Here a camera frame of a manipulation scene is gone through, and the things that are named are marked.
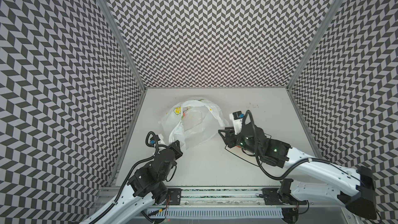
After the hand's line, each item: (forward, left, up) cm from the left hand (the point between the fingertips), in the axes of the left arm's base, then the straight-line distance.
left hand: (180, 142), depth 75 cm
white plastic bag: (+20, -3, -13) cm, 24 cm away
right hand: (+1, -20, +6) cm, 21 cm away
